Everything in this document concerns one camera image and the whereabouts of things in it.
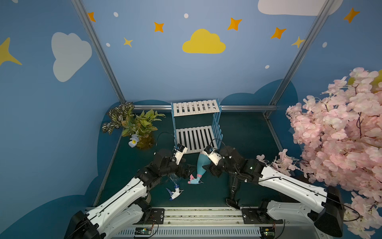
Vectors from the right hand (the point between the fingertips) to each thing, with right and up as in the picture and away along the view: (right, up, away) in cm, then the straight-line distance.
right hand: (208, 160), depth 76 cm
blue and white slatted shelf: (-5, +19, +37) cm, 42 cm away
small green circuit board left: (-33, -34, -4) cm, 47 cm away
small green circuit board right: (+29, -35, -4) cm, 45 cm away
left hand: (-9, -1, +1) cm, 9 cm away
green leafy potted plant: (-37, +16, +4) cm, 41 cm away
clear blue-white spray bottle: (-19, -20, +5) cm, 28 cm away
